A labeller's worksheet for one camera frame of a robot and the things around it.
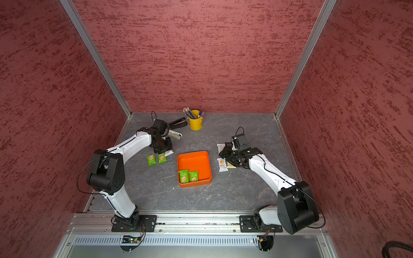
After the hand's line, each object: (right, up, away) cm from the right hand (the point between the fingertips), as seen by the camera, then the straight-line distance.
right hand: (221, 159), depth 85 cm
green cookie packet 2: (-21, -10, +2) cm, 23 cm away
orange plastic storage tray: (-15, -3, +11) cm, 19 cm away
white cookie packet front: (+1, -5, +7) cm, 9 cm away
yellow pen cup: (-16, +21, +22) cm, 34 cm away
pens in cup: (-17, +27, +22) cm, 38 cm away
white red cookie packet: (-30, +3, +5) cm, 31 cm away
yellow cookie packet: (+5, -5, +7) cm, 10 cm away
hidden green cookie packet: (-42, -3, +9) cm, 43 cm away
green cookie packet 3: (-15, -10, +3) cm, 19 cm away
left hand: (-30, +3, +7) cm, 31 cm away
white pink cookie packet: (+1, +4, +16) cm, 17 cm away
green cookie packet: (-35, -1, +9) cm, 37 cm away
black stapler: (-30, +20, +28) cm, 45 cm away
